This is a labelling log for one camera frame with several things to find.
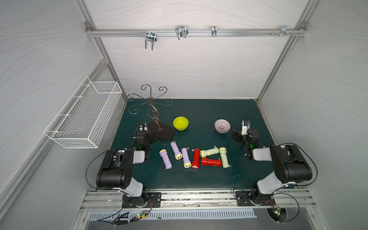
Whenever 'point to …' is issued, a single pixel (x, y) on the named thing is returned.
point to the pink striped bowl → (222, 126)
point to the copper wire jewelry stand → (162, 130)
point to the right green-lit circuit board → (277, 211)
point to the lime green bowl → (180, 123)
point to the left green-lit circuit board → (141, 215)
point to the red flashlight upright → (195, 163)
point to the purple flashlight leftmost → (163, 154)
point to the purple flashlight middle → (178, 155)
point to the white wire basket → (83, 119)
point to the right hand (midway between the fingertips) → (241, 128)
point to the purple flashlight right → (187, 162)
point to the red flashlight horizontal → (211, 162)
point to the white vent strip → (225, 215)
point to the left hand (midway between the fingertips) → (147, 131)
